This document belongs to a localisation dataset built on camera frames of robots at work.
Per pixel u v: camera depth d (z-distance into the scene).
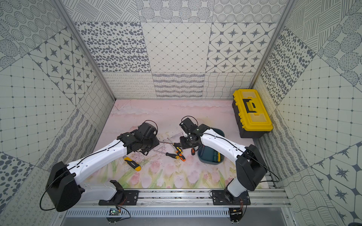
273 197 0.76
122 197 0.69
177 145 0.92
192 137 0.59
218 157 0.87
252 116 0.88
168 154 0.88
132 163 0.84
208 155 0.89
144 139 0.61
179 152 0.89
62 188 0.39
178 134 0.99
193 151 0.90
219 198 0.73
